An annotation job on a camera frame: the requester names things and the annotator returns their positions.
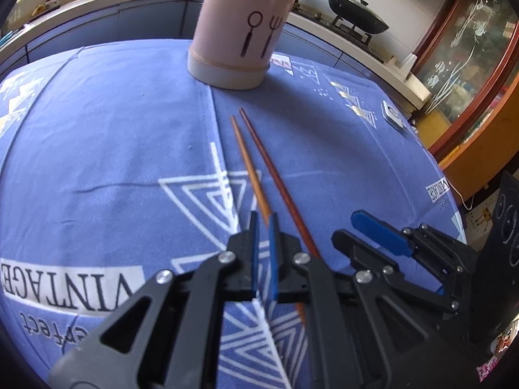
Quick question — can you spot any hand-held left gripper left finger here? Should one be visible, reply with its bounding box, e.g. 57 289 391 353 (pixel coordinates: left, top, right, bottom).
48 211 260 389

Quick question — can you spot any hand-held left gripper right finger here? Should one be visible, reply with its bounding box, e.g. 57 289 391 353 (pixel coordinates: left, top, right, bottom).
268 213 447 389

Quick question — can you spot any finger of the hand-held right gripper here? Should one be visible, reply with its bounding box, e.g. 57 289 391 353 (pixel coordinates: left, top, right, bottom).
332 229 461 313
351 210 478 309

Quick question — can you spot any dark wooden chopstick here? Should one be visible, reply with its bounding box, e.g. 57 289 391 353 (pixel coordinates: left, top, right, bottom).
238 107 322 259

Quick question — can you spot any light wooden chopstick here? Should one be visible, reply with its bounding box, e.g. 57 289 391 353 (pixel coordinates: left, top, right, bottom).
230 115 308 327

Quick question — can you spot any pale utensil holder cup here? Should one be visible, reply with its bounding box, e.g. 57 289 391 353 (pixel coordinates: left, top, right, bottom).
187 0 298 90

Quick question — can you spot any white round device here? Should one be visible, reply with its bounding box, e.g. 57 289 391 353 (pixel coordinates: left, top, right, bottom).
381 100 406 129

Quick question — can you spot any blue printed tablecloth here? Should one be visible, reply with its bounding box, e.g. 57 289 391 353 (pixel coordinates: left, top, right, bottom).
0 41 467 389

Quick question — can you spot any black gas stove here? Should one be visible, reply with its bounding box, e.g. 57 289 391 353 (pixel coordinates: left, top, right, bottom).
290 0 386 63

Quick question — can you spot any wooden glass display cabinet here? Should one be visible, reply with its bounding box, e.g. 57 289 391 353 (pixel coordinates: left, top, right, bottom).
409 0 519 207

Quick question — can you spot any black wok with lid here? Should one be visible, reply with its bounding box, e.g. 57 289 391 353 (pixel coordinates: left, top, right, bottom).
323 0 390 35

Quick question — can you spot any white cable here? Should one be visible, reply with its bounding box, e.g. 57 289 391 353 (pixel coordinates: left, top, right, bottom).
444 172 475 211

